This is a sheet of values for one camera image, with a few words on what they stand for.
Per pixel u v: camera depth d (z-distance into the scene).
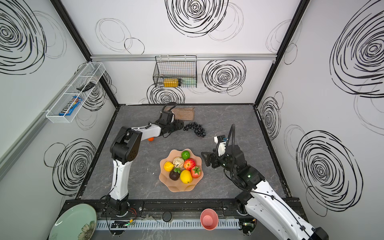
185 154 0.84
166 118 0.84
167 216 0.63
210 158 0.65
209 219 0.71
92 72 0.92
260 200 0.48
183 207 0.75
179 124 0.94
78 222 0.70
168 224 0.64
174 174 0.79
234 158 0.53
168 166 0.81
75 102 0.71
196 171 0.77
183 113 1.15
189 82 0.87
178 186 0.79
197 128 1.02
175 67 0.96
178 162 0.81
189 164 0.81
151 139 0.72
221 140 0.64
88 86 0.80
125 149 0.57
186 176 0.78
